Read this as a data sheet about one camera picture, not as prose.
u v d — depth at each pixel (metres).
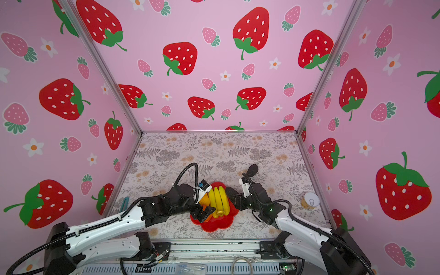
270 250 0.73
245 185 0.76
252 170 0.98
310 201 0.84
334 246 0.41
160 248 0.76
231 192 0.82
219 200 0.86
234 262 0.72
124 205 0.88
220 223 0.81
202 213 0.65
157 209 0.53
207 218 0.66
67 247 0.40
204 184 0.64
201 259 0.73
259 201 0.62
